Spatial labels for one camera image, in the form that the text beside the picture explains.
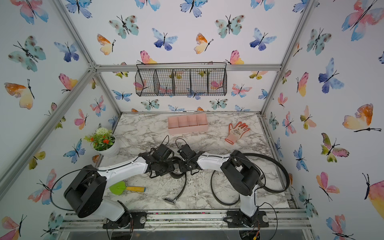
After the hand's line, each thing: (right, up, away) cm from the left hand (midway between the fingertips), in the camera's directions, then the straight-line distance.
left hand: (176, 168), depth 87 cm
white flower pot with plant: (-41, +15, -2) cm, 43 cm away
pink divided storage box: (+5, +26, +30) cm, 40 cm away
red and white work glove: (+40, +19, +20) cm, 48 cm away
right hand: (+4, +1, +4) cm, 5 cm away
